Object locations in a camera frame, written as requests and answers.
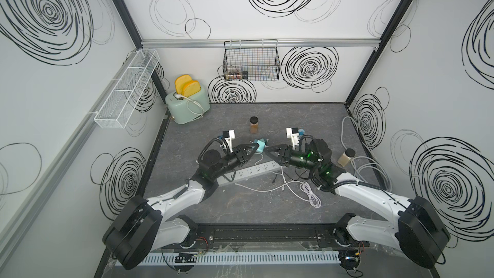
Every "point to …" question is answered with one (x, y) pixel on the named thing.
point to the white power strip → (246, 172)
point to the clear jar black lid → (348, 154)
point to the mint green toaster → (184, 109)
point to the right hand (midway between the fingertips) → (267, 151)
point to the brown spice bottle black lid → (254, 125)
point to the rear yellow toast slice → (181, 81)
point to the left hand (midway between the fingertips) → (258, 148)
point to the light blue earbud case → (301, 131)
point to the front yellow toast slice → (191, 87)
